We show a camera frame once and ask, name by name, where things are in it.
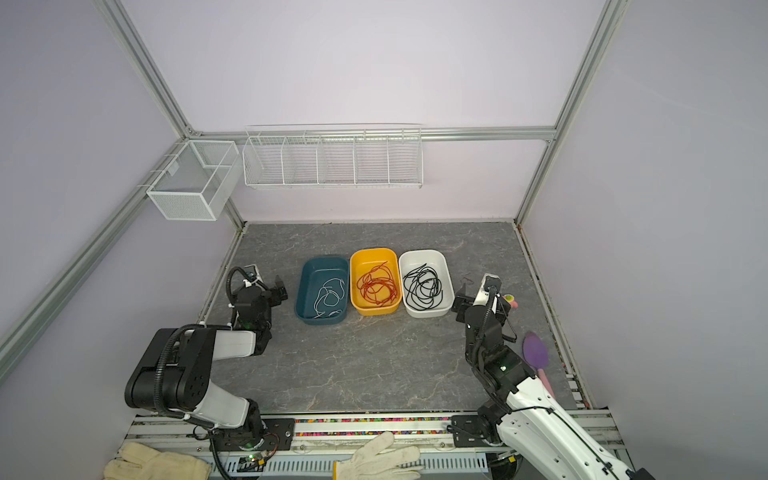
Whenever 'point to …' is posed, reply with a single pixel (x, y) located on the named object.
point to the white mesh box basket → (198, 182)
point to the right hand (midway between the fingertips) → (481, 293)
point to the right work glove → (375, 462)
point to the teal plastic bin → (314, 272)
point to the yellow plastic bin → (362, 260)
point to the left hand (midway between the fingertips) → (265, 281)
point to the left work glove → (136, 461)
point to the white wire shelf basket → (341, 156)
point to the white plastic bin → (435, 258)
